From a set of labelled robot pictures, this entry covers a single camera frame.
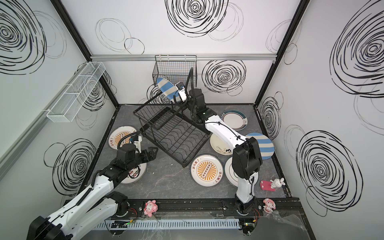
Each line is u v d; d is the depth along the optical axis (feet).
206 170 2.84
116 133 3.35
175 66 3.14
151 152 2.37
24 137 1.84
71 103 2.46
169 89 2.74
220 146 3.08
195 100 1.99
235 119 3.66
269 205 2.37
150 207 2.33
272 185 2.55
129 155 2.03
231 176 2.76
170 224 3.16
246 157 1.62
